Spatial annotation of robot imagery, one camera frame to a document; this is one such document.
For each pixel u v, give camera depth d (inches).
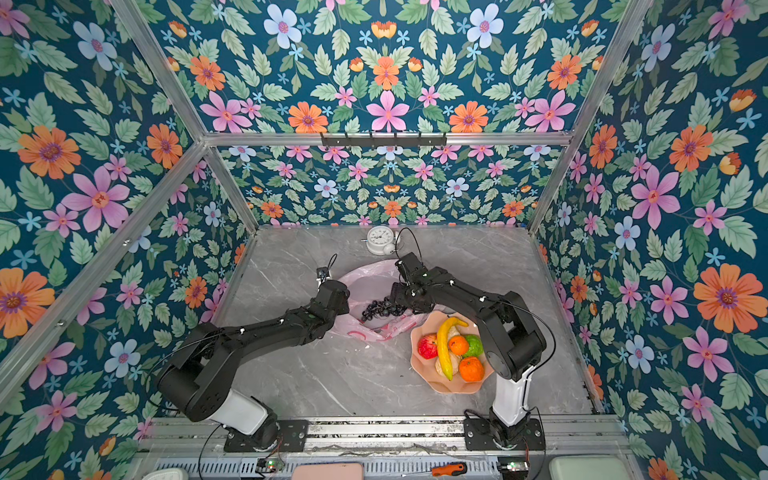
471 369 30.4
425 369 32.1
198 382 17.4
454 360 31.4
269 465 27.7
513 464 27.7
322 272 31.6
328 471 26.7
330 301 27.8
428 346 32.0
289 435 29.0
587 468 26.3
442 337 31.7
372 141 36.6
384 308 36.7
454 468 26.7
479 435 28.9
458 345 31.4
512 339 19.1
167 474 26.3
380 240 43.7
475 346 32.2
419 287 26.4
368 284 37.8
